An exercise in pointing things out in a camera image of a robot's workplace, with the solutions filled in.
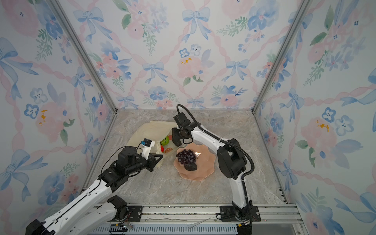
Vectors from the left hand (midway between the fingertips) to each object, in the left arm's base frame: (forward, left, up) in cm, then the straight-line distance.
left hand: (163, 155), depth 75 cm
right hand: (+19, -5, -7) cm, 21 cm away
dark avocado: (0, -14, -13) cm, 20 cm away
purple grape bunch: (+5, -11, -12) cm, 17 cm away
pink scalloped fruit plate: (+4, -23, -16) cm, 28 cm away
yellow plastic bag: (+13, +2, +2) cm, 13 cm away
